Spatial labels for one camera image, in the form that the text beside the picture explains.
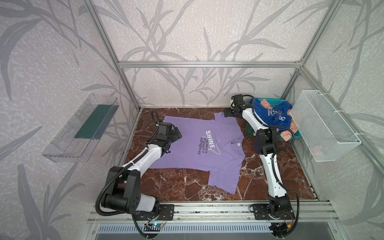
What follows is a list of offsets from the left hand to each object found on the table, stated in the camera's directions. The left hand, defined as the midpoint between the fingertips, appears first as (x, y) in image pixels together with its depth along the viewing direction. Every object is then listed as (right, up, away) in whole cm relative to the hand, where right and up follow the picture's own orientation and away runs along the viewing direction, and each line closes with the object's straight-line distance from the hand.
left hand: (175, 129), depth 91 cm
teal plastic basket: (+72, +19, +25) cm, 79 cm away
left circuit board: (-8, -47, -19) cm, 51 cm away
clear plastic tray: (-38, -4, -27) cm, 47 cm away
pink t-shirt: (+69, -4, +1) cm, 69 cm away
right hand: (+38, +14, +21) cm, 45 cm away
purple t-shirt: (+24, -11, +8) cm, 28 cm away
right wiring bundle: (+54, -47, -20) cm, 74 cm away
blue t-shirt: (+69, +9, +12) cm, 71 cm away
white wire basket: (+70, -1, -27) cm, 75 cm away
